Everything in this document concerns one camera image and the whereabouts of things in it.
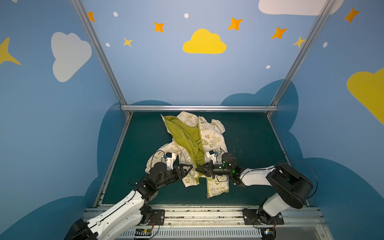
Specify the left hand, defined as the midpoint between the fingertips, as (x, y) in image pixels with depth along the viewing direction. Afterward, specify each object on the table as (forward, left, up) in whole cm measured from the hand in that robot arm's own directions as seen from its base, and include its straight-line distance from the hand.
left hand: (190, 167), depth 76 cm
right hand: (0, -3, -3) cm, 5 cm away
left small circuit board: (-26, +23, -18) cm, 39 cm away
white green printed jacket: (+29, -1, -13) cm, 31 cm away
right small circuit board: (-26, -40, -18) cm, 51 cm away
